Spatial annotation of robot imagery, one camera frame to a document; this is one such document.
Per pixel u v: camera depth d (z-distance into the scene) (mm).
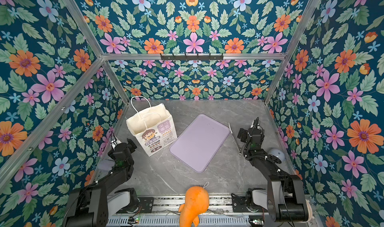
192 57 933
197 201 670
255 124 736
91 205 418
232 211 733
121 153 650
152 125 733
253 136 658
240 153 907
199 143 964
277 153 818
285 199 420
